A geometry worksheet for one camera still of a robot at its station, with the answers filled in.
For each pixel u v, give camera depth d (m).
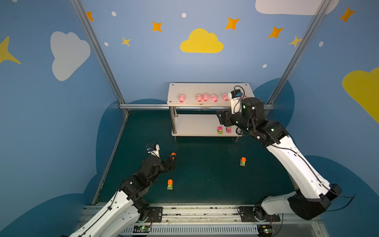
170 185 0.82
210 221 0.73
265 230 0.71
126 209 0.49
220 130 0.99
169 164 0.68
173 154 0.95
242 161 0.92
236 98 0.56
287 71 0.96
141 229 0.71
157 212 0.75
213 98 0.78
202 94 0.80
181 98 0.78
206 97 0.78
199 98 0.78
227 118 0.59
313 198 0.40
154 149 0.65
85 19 0.72
